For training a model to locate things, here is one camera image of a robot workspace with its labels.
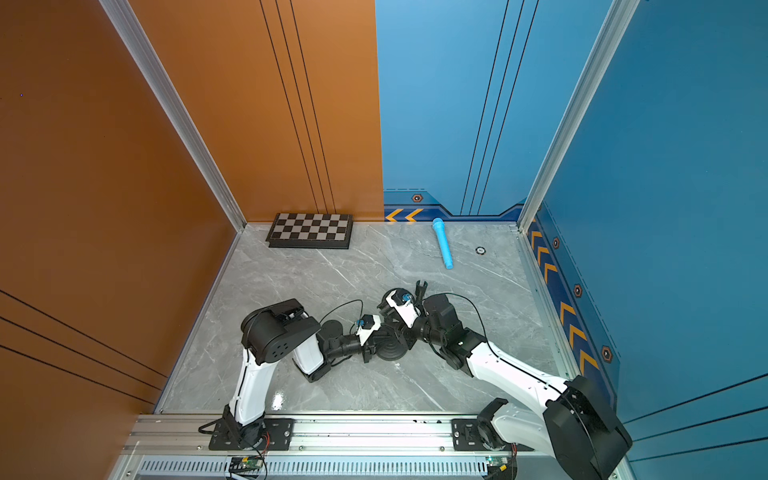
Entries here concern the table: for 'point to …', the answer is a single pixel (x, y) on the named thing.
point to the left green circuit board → (252, 462)
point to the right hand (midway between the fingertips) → (389, 318)
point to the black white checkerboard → (311, 230)
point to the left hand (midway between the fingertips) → (393, 333)
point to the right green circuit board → (497, 461)
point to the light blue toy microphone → (439, 226)
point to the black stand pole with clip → (396, 325)
